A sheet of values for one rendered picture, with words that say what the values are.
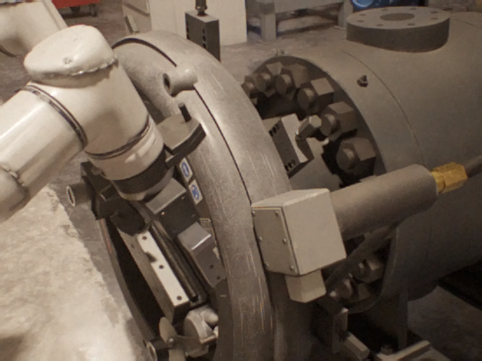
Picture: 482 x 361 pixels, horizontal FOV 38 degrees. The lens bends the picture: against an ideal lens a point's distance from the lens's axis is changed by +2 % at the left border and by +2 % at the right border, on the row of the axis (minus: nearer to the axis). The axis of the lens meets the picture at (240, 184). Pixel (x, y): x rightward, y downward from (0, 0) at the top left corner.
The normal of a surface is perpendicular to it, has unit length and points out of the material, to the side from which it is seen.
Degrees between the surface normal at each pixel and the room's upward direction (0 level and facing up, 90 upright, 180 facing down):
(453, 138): 61
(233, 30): 90
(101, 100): 89
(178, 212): 97
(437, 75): 35
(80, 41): 21
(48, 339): 0
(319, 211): 67
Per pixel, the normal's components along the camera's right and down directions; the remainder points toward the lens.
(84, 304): -0.07, -0.91
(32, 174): 0.73, 0.27
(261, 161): 0.35, -0.32
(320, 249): 0.45, -0.04
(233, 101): 0.23, -0.55
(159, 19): 0.42, 0.36
